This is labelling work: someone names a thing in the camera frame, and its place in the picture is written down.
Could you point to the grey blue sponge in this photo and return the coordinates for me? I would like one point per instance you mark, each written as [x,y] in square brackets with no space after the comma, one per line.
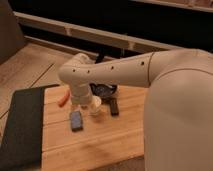
[76,121]

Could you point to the dark grey mat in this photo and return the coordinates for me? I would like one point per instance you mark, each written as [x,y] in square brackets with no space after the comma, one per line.
[22,139]

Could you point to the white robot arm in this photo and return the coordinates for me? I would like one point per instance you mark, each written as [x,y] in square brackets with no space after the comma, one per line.
[178,110]

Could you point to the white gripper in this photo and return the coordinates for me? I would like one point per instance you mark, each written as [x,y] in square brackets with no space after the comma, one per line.
[81,94]

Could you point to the wooden board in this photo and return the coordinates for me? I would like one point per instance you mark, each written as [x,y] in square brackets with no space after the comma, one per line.
[103,140]

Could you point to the black bowl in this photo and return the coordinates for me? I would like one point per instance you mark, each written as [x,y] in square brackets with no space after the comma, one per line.
[103,90]

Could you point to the white shelf rail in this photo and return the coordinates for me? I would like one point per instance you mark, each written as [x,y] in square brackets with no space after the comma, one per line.
[94,35]

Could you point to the black rectangular block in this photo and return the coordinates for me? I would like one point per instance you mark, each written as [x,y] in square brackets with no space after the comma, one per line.
[112,102]

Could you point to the white plastic cup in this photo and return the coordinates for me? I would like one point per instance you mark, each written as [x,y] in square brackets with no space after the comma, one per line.
[94,106]

